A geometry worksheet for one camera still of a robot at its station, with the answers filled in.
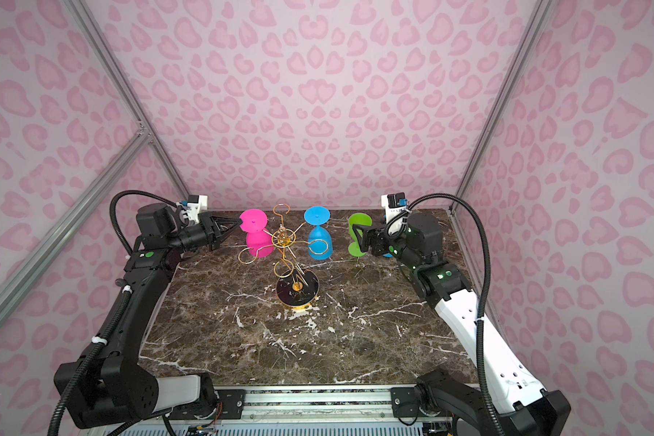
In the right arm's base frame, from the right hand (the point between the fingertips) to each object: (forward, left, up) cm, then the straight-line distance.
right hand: (368, 221), depth 68 cm
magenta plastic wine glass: (+2, +30, -3) cm, 30 cm away
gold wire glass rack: (-1, +22, -32) cm, 39 cm away
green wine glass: (+19, +2, -37) cm, 41 cm away
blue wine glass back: (+5, +14, -16) cm, 22 cm away
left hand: (+1, +33, -1) cm, 33 cm away
